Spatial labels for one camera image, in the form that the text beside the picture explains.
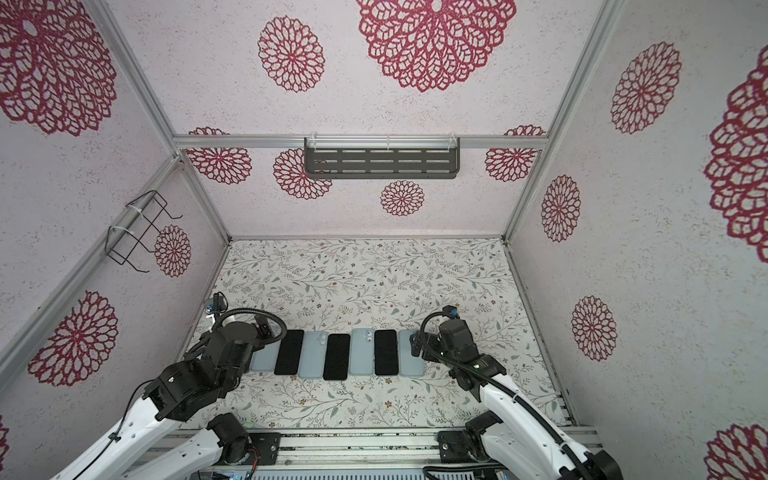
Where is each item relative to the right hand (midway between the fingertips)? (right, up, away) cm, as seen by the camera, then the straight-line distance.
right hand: (424, 336), depth 83 cm
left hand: (-44, +5, -11) cm, 46 cm away
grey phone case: (-33, -7, +7) cm, 34 cm away
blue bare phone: (-25, -7, +5) cm, 27 cm away
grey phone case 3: (-4, -9, +4) cm, 11 cm away
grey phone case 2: (-18, -7, +7) cm, 21 cm away
